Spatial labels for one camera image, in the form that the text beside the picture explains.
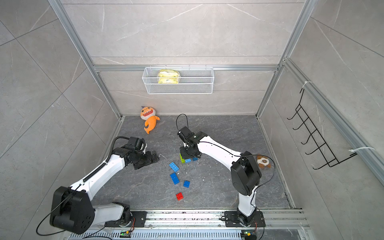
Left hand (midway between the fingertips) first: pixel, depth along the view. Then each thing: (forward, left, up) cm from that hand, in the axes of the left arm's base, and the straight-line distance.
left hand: (154, 158), depth 85 cm
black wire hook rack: (-3, -80, +21) cm, 83 cm away
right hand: (+1, -19, +1) cm, 19 cm away
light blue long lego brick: (-3, -20, +1) cm, 20 cm away
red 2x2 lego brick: (-19, -15, -8) cm, 26 cm away
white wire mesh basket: (+48, -23, +20) cm, 57 cm away
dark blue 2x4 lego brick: (-9, -11, -8) cm, 17 cm away
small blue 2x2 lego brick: (+3, -24, -8) cm, 25 cm away
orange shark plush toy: (+38, +11, -2) cm, 40 cm away
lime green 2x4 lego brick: (+1, -16, -5) cm, 17 cm away
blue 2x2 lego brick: (-12, -19, -8) cm, 24 cm away
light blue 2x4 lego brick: (-2, -11, -8) cm, 13 cm away
